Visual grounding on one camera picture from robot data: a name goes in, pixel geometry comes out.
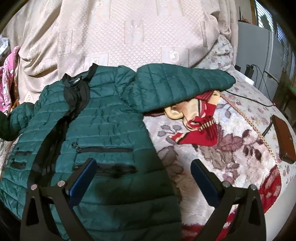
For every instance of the white cabinet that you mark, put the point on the white cabinet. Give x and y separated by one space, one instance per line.
260 48

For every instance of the red yellow patterned blanket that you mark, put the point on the red yellow patterned blanket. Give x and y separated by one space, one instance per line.
197 115

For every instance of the black charger adapter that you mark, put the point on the black charger adapter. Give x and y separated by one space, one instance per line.
249 71

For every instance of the floral bed sheet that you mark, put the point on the floral bed sheet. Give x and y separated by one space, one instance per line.
239 157

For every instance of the brown wallet phone case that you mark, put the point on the brown wallet phone case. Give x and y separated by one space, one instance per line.
285 141

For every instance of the green quilted puffer jacket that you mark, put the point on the green quilted puffer jacket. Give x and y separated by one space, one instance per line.
99 114

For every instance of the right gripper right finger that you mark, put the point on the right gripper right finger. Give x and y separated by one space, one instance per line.
249 220

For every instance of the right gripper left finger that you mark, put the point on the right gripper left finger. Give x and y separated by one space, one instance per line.
37 220

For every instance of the pink patterned cloth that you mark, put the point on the pink patterned cloth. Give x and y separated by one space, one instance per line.
9 87

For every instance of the beige patterned quilt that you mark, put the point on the beige patterned quilt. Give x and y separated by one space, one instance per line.
67 37

